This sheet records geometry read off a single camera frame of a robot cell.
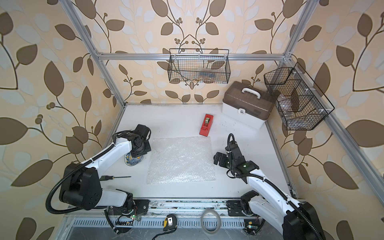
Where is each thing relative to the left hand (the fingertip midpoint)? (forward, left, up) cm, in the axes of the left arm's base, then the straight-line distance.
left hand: (143, 150), depth 87 cm
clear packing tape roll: (-33, -42, -3) cm, 54 cm away
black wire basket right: (+11, -83, +27) cm, 88 cm away
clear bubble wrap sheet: (-2, -22, -8) cm, 23 cm away
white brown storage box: (+25, -65, +13) cm, 71 cm away
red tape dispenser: (+21, -38, -2) cm, 43 cm away
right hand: (-5, -45, -1) cm, 45 cm away
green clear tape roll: (+23, -38, 0) cm, 45 cm away
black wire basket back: (+47, -31, +27) cm, 62 cm away
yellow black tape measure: (-35, -19, -4) cm, 40 cm away
